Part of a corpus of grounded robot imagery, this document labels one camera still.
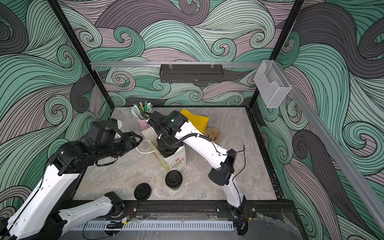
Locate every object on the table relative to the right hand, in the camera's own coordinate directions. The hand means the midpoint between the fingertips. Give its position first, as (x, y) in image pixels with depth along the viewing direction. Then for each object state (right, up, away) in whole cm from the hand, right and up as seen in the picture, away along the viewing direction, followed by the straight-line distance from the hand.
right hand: (166, 149), depth 70 cm
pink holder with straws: (-20, +19, +25) cm, 38 cm away
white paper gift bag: (+4, -8, +5) cm, 10 cm away
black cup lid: (+3, -15, +2) cm, 16 cm away
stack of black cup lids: (-14, -24, +6) cm, 28 cm away
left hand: (-10, +6, -8) cm, 15 cm away
